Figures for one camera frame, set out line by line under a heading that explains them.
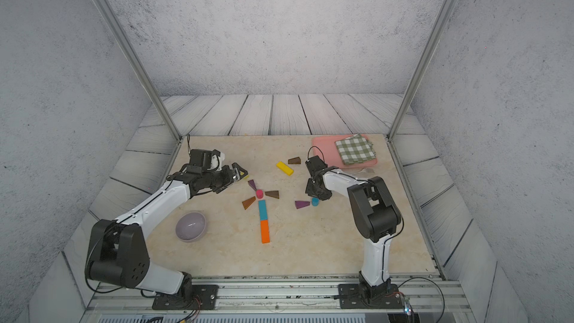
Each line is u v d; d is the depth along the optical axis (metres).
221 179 0.78
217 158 0.74
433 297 0.74
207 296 0.73
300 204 0.96
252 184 1.00
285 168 1.08
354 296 0.71
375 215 0.51
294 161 1.11
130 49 0.87
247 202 0.95
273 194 0.98
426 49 0.88
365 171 1.07
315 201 0.93
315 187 0.88
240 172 0.80
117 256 0.43
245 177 0.82
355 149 1.15
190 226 0.88
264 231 0.89
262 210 0.94
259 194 0.98
